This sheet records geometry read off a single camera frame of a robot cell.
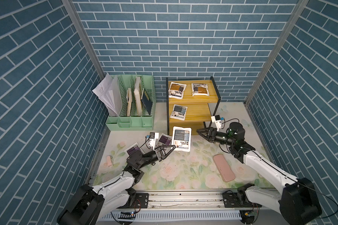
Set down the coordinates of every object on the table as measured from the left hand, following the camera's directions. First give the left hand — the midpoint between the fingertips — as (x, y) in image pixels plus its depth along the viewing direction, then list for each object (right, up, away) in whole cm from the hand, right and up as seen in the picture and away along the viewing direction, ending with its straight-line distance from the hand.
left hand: (177, 152), depth 68 cm
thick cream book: (-26, +32, +23) cm, 47 cm away
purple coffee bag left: (-30, -4, +25) cm, 39 cm away
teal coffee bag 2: (+2, +6, +2) cm, 7 cm away
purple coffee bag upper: (-9, 0, +30) cm, 31 cm away
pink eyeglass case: (+30, -17, +18) cm, 39 cm away
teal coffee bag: (+1, +20, +22) cm, 30 cm away
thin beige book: (-33, +29, +26) cm, 51 cm away
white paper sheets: (-43, +33, +18) cm, 57 cm away
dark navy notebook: (-24, +30, +39) cm, 55 cm away
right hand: (+11, +8, +5) cm, 15 cm away
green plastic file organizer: (-25, +12, +40) cm, 49 cm away
